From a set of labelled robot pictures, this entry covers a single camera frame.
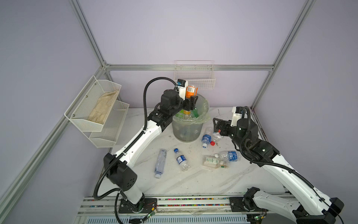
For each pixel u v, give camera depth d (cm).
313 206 38
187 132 88
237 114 59
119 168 41
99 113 77
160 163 88
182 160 84
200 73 104
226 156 88
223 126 59
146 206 74
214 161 84
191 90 68
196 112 98
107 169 39
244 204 65
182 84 60
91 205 75
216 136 101
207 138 95
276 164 43
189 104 63
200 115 80
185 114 92
